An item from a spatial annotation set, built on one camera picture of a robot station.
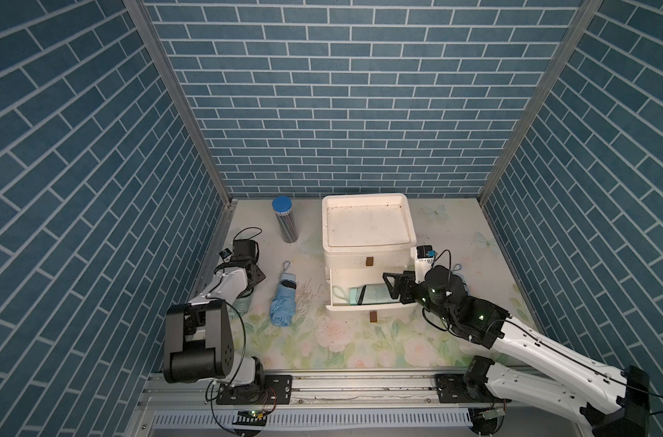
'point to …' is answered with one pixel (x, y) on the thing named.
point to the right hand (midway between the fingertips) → (393, 276)
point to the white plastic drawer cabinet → (363, 237)
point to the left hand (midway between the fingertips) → (255, 277)
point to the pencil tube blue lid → (282, 208)
